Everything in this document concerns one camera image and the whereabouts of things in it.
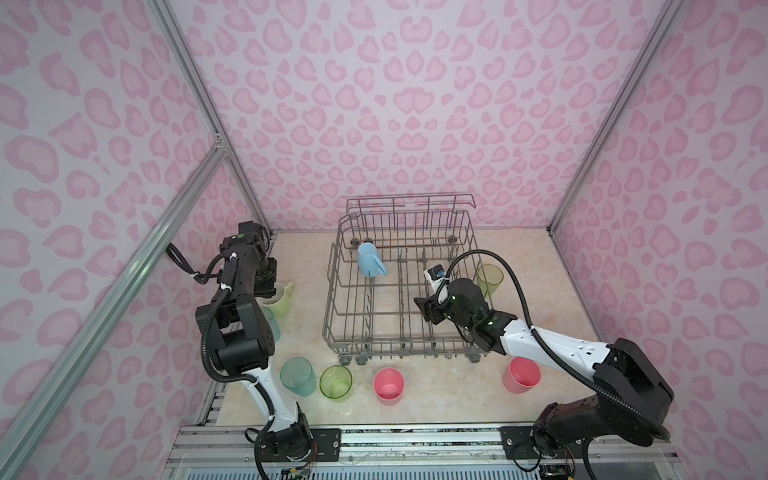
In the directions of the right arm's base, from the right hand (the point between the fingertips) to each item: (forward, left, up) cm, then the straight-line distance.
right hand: (425, 291), depth 83 cm
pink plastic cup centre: (-21, +10, -15) cm, 27 cm away
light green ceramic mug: (-1, +43, -6) cm, 43 cm away
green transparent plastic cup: (-20, +25, -14) cm, 35 cm away
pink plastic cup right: (-17, -27, -15) cm, 35 cm away
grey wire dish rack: (+27, +10, -13) cm, 31 cm away
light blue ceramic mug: (+14, +17, -4) cm, 22 cm away
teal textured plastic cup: (-6, +44, -9) cm, 46 cm away
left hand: (+7, +46, -2) cm, 46 cm away
